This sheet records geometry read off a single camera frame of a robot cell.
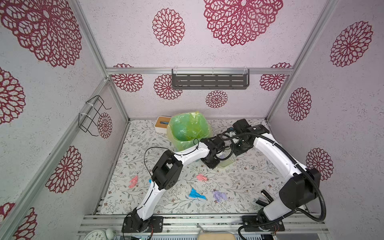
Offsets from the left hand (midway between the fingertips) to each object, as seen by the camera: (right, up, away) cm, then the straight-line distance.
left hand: (210, 166), depth 92 cm
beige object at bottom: (0, -27, -22) cm, 35 cm away
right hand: (+14, +12, -9) cm, 21 cm away
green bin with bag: (-15, +23, +5) cm, 28 cm away
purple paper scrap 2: (+4, -13, -10) cm, 17 cm away
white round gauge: (-55, -25, -24) cm, 65 cm away
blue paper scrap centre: (-10, -13, -8) cm, 19 cm away
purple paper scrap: (+7, +7, -5) cm, 11 cm away
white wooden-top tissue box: (-33, +28, +18) cm, 47 cm away
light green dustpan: (+12, +2, +5) cm, 13 cm away
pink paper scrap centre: (-6, -6, -2) cm, 8 cm away
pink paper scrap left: (-45, -8, -4) cm, 46 cm away
